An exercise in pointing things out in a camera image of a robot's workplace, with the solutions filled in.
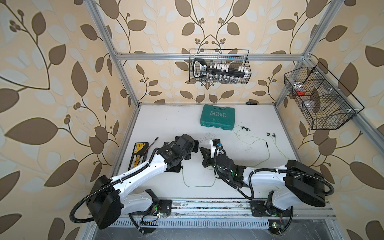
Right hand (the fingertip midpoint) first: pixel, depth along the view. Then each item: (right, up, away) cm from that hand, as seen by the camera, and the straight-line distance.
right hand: (200, 149), depth 80 cm
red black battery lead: (-30, +3, +21) cm, 36 cm away
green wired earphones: (+51, +5, +22) cm, 56 cm away
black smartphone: (-10, -3, -22) cm, 25 cm away
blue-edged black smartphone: (-3, +2, +1) cm, 3 cm away
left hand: (-4, +5, +1) cm, 7 cm away
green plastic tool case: (+13, +18, +28) cm, 36 cm away
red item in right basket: (+55, +32, +1) cm, 64 cm away
